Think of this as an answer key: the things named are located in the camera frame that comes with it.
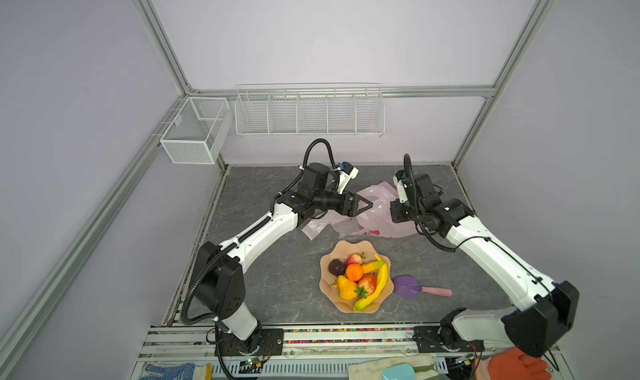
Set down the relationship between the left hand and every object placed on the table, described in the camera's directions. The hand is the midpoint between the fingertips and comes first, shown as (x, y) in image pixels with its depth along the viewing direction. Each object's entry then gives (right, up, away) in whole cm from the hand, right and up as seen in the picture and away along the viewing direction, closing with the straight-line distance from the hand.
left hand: (366, 203), depth 75 cm
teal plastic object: (+9, -47, -5) cm, 48 cm away
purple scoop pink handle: (+15, -29, +8) cm, 34 cm away
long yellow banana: (+5, -27, +4) cm, 28 cm away
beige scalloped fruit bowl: (+2, -17, +14) cm, 22 cm away
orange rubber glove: (+42, -45, -6) cm, 61 cm away
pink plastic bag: (+4, -6, +6) cm, 10 cm away
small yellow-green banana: (+3, -21, +7) cm, 22 cm away
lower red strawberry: (0, -25, +1) cm, 25 cm away
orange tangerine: (-3, -23, +6) cm, 24 cm away
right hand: (+10, 0, +5) cm, 11 cm away
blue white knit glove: (-52, -46, -6) cm, 70 cm away
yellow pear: (-6, -27, +3) cm, 28 cm away
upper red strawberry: (-2, -20, +10) cm, 22 cm away
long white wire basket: (-19, +36, +24) cm, 47 cm away
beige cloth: (+1, -46, -5) cm, 47 cm away
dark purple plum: (-9, -22, +7) cm, 25 cm away
